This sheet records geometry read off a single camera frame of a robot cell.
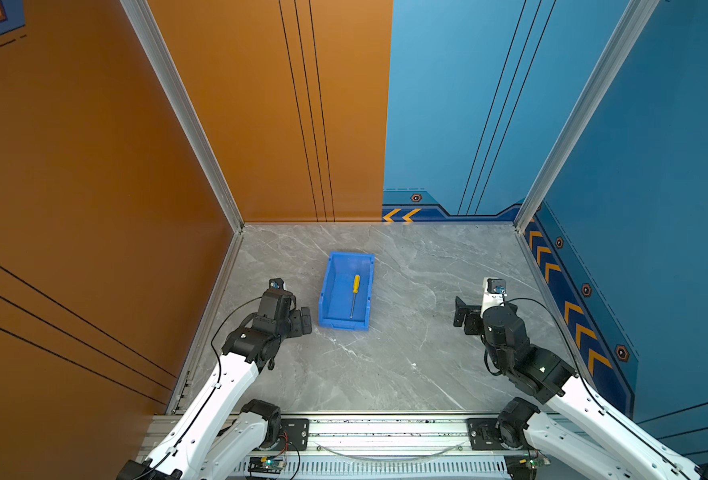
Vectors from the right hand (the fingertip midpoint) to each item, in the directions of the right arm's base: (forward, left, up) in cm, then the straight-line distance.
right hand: (469, 299), depth 75 cm
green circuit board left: (-32, +50, -21) cm, 63 cm away
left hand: (0, +46, -6) cm, 47 cm away
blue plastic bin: (+16, +37, -20) cm, 45 cm away
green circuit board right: (-33, -11, -23) cm, 41 cm away
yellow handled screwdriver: (+15, +30, -18) cm, 38 cm away
